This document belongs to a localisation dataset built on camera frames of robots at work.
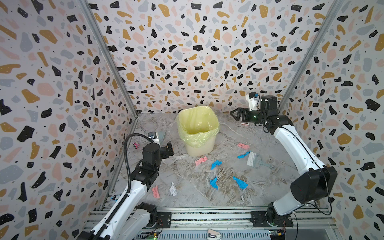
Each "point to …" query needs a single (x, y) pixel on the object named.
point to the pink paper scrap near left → (156, 192)
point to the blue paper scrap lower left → (214, 183)
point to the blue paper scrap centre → (216, 162)
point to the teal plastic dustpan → (161, 135)
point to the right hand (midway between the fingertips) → (234, 109)
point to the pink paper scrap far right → (243, 146)
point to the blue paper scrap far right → (242, 156)
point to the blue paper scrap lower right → (242, 184)
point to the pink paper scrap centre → (201, 160)
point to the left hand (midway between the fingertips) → (162, 140)
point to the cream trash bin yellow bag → (197, 127)
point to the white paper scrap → (173, 190)
